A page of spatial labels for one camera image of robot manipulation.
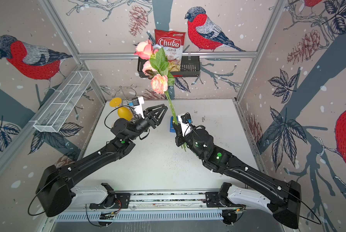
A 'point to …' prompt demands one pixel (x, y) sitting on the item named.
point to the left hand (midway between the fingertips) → (167, 106)
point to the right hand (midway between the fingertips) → (174, 123)
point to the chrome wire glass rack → (128, 93)
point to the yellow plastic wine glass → (124, 112)
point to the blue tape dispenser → (171, 128)
